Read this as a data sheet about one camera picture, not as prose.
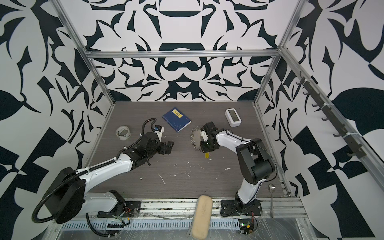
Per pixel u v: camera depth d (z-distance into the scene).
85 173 0.46
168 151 0.78
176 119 1.09
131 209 0.73
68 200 0.41
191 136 1.01
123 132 1.02
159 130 0.76
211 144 0.73
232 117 1.05
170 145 0.77
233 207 0.74
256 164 0.48
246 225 0.71
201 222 0.70
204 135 0.88
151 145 0.65
